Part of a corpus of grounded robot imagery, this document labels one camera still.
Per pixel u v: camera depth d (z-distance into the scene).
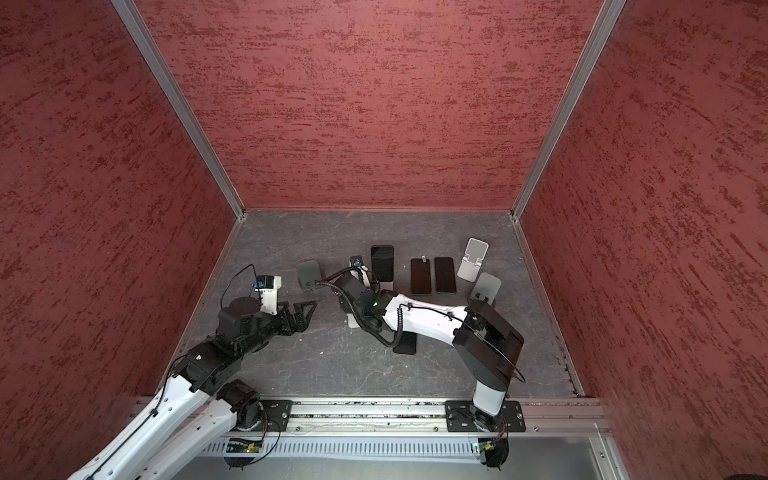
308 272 1.00
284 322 0.66
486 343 0.44
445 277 1.01
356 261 0.74
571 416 0.76
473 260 1.00
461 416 0.74
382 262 0.92
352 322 0.89
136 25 0.73
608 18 0.72
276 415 0.74
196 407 0.50
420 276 1.01
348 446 0.71
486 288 0.91
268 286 0.67
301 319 0.67
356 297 0.64
